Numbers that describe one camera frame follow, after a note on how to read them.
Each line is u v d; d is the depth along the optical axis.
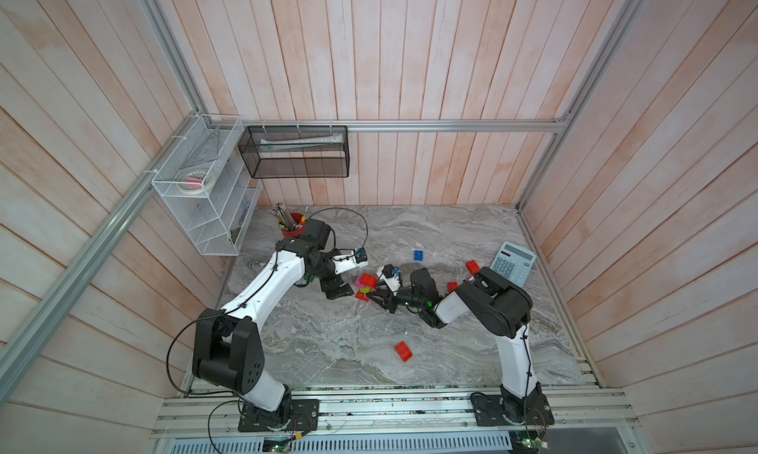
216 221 0.78
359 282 0.89
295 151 1.04
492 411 0.73
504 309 0.57
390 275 0.83
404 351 0.84
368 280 0.88
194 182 0.73
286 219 0.99
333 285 0.74
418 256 1.04
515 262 1.01
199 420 0.75
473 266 1.02
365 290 0.90
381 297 0.86
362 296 0.91
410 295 0.84
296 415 0.73
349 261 0.73
